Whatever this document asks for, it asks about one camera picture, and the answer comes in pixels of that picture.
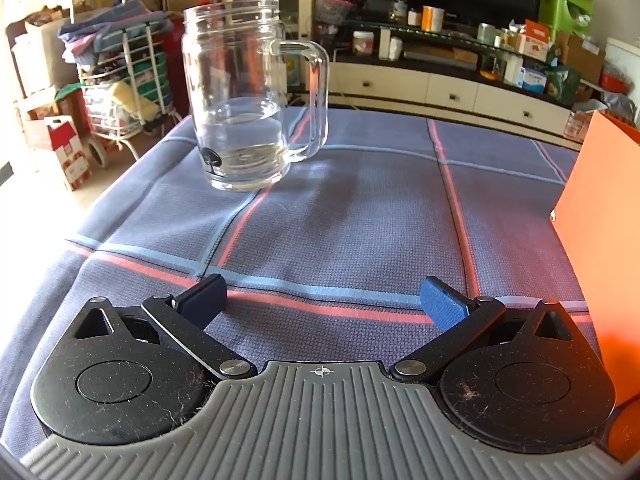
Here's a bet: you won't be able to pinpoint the blue and white box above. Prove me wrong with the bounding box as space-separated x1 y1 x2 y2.
517 67 549 94

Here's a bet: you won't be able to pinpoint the blue plaid tablecloth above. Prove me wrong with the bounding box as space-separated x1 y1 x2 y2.
0 105 640 461

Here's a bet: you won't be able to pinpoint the green snack bag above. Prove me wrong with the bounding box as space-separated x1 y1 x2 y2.
545 65 581 106

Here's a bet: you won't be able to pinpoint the red and white carton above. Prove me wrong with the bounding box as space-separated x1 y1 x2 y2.
22 115 94 192

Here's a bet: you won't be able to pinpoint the orange canister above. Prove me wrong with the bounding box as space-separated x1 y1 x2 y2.
421 6 445 32

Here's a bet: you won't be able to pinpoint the orange and white box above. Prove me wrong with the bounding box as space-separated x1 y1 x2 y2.
515 20 552 59

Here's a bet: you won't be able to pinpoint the orange tangerine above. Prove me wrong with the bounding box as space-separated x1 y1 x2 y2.
606 399 640 464

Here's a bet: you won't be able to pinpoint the white wire shopping trolley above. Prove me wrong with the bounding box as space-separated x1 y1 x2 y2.
57 0 177 168

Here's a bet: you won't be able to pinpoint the pink plastic basket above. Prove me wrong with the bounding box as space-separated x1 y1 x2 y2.
314 0 354 26

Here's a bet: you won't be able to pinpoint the cream low television cabinet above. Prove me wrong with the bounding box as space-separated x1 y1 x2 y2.
327 20 576 133

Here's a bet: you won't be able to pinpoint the red basket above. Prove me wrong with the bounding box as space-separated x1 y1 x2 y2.
599 72 630 95

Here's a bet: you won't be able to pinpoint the stacked cardboard boxes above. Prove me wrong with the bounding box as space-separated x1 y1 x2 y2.
5 6 72 97

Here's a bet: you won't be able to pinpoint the clear glass handled mug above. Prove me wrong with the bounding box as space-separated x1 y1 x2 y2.
181 0 330 193

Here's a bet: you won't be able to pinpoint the orange cardboard box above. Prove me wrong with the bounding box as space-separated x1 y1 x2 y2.
550 111 640 408

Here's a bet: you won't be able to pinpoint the white small fridge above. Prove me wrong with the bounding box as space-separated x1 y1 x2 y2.
604 37 640 82

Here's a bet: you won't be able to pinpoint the brown cardboard box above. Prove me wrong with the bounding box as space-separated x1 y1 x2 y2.
555 31 606 86

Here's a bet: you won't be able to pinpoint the green plastic drawer unit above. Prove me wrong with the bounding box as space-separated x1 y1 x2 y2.
539 0 598 37

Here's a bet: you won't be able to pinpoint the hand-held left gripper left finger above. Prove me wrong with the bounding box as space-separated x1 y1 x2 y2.
72 274 258 381

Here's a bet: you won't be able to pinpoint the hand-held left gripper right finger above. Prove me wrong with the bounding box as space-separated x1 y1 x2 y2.
389 276 573 383

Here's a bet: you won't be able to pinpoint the cream glass-door cabinet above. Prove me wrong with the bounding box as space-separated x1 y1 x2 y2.
220 0 321 95

